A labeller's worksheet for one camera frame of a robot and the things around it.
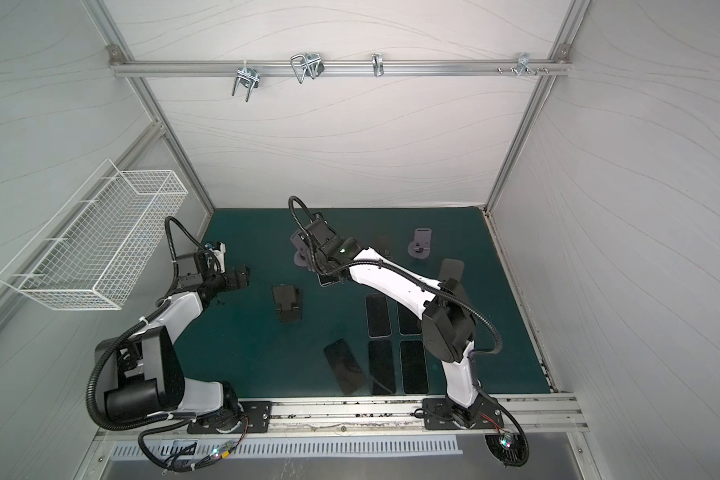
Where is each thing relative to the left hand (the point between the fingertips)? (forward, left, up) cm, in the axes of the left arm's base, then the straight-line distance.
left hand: (237, 266), depth 92 cm
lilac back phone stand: (+14, -59, -5) cm, 61 cm away
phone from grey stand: (-26, -55, -12) cm, 62 cm away
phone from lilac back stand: (-26, -46, -10) cm, 53 cm away
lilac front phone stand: (+10, -17, -9) cm, 22 cm away
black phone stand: (-10, -18, -2) cm, 20 cm away
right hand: (+2, -29, +10) cm, 31 cm away
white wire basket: (-11, +23, +22) cm, 34 cm away
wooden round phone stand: (-1, -67, +1) cm, 67 cm away
